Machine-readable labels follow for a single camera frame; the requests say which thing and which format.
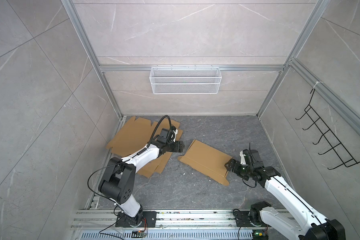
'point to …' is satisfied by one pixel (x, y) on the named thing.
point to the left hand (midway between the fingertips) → (179, 142)
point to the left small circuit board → (138, 234)
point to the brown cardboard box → (207, 160)
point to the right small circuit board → (260, 234)
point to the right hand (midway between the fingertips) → (229, 166)
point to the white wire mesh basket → (185, 80)
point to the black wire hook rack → (347, 159)
